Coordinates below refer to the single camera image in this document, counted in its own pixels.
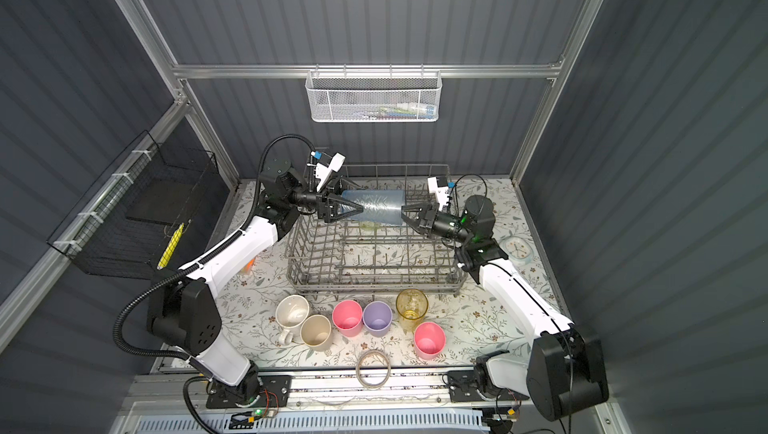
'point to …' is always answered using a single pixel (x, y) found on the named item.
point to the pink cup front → (429, 339)
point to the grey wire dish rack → (350, 258)
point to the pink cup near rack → (347, 317)
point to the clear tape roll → (358, 366)
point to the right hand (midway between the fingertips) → (399, 217)
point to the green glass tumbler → (370, 225)
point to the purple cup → (377, 318)
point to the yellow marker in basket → (170, 246)
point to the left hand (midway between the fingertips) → (367, 203)
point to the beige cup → (316, 332)
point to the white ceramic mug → (291, 313)
